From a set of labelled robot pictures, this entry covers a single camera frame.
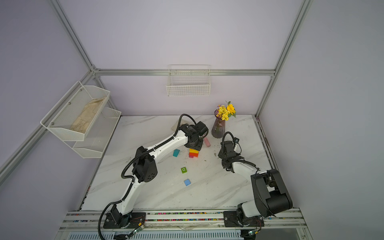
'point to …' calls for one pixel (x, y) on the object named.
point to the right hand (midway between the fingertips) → (226, 150)
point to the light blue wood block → (187, 182)
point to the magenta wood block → (191, 156)
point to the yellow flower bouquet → (225, 112)
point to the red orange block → (191, 150)
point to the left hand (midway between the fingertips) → (195, 146)
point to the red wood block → (194, 154)
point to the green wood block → (183, 170)
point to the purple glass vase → (218, 130)
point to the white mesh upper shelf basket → (72, 118)
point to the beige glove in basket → (82, 119)
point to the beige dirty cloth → (182, 122)
